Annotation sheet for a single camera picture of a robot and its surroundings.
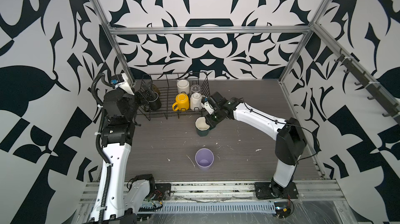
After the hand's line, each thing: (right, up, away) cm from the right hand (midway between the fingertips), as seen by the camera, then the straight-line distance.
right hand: (208, 117), depth 87 cm
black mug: (-32, +7, +12) cm, 35 cm away
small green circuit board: (+33, -39, -16) cm, 53 cm away
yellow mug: (-15, +9, +7) cm, 19 cm away
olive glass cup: (-33, +16, +16) cm, 41 cm away
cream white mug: (-7, +9, +7) cm, 13 cm away
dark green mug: (-3, -6, +5) cm, 8 cm away
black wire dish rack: (-29, +21, +28) cm, 45 cm away
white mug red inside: (-15, +19, +17) cm, 30 cm away
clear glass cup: (-7, +17, +15) cm, 24 cm away
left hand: (-30, +18, -20) cm, 40 cm away
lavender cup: (-2, -21, -4) cm, 21 cm away
